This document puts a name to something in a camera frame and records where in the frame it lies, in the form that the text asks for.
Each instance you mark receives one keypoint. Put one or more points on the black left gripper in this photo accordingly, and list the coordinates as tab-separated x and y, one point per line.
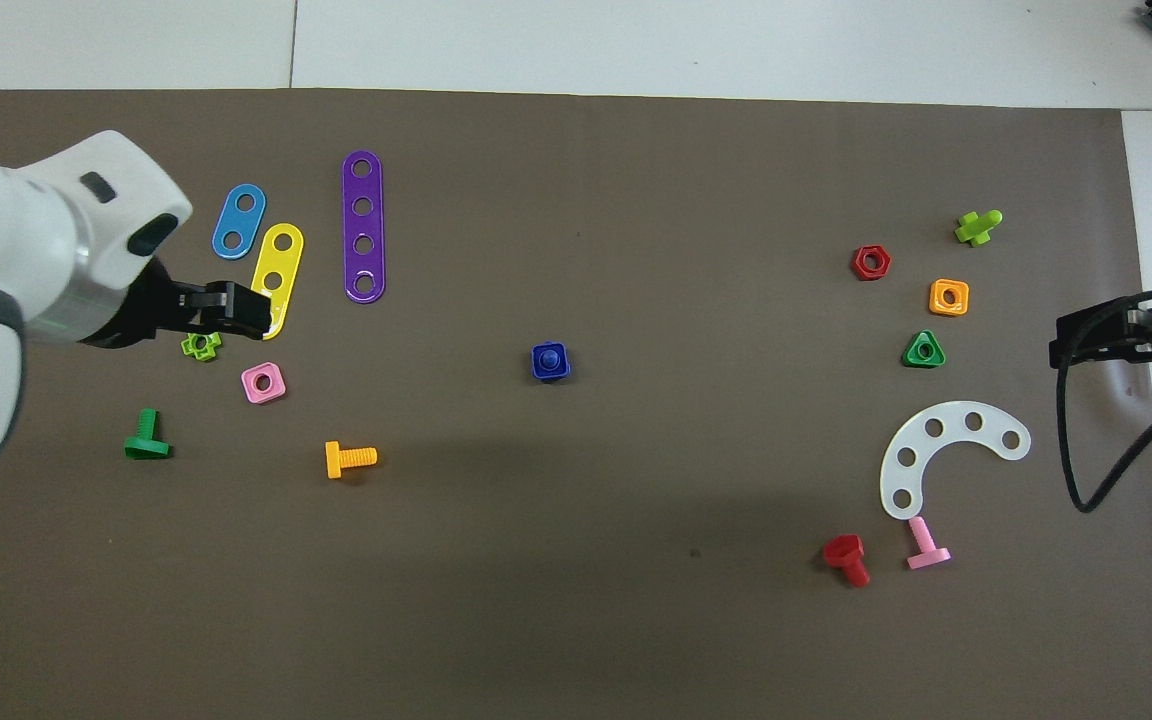
131	310

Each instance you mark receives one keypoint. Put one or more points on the blue square plastic nut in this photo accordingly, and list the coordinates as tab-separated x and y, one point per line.
538	373

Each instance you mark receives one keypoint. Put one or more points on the blue plastic screw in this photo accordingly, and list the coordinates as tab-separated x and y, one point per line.
549	357

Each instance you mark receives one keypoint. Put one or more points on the lime green cross nut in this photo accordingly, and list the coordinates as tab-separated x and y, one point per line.
189	348

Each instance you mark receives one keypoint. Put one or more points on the yellow three-hole plastic strip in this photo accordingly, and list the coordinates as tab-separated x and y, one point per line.
279	260

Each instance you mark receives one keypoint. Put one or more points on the pink square plastic nut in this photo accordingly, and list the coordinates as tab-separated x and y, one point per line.
251	393

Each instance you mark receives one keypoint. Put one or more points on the blue two-hole plastic strip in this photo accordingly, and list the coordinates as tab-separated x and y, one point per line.
239	222

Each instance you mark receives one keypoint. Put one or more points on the orange square plastic nut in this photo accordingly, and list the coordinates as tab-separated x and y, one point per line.
936	308

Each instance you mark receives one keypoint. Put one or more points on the lime green cross bolt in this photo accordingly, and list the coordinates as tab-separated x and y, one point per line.
974	229

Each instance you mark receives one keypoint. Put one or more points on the green plastic bolt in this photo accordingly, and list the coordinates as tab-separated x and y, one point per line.
146	446

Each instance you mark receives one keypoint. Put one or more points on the purple four-hole plastic strip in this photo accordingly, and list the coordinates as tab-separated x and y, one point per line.
363	225

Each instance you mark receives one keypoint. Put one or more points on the green triangular plastic nut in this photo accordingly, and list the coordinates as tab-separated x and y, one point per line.
911	359

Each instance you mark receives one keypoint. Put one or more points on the orange plastic bolt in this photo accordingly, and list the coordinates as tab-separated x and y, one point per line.
336	460

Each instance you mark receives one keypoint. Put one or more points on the white curved five-hole strip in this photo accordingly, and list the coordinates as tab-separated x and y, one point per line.
918	442

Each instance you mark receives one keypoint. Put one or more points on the red hexagonal plastic nut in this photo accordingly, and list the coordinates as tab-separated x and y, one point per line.
857	262

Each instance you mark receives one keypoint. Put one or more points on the pink plastic bolt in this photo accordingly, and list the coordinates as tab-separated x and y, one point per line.
921	540

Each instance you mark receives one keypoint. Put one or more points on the red hexagonal plastic bolt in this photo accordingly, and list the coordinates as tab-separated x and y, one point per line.
854	568

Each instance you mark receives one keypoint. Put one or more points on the brown table mat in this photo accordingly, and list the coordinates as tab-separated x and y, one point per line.
576	600

